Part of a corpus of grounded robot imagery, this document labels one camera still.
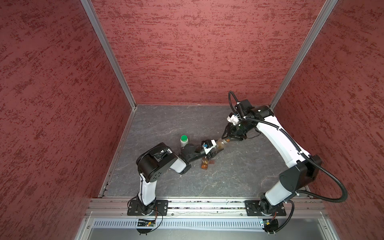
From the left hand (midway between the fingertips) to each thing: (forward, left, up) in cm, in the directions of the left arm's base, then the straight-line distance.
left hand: (220, 145), depth 82 cm
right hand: (-2, -1, +8) cm, 9 cm away
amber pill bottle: (-2, +1, +5) cm, 5 cm away
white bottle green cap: (+6, +21, -5) cm, 23 cm away
